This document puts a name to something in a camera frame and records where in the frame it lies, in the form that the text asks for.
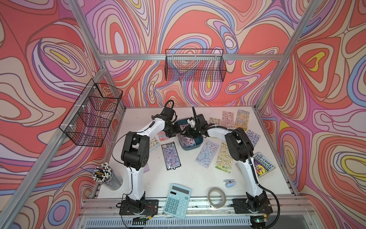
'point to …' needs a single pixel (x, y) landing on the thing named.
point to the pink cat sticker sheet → (185, 141)
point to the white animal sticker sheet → (214, 120)
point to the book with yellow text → (262, 165)
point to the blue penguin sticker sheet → (253, 137)
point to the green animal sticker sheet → (224, 160)
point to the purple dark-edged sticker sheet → (171, 155)
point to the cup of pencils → (104, 174)
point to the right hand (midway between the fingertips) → (182, 137)
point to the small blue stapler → (229, 183)
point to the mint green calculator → (177, 201)
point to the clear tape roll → (223, 194)
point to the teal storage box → (198, 140)
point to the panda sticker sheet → (242, 119)
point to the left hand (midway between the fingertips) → (181, 133)
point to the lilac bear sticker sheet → (147, 168)
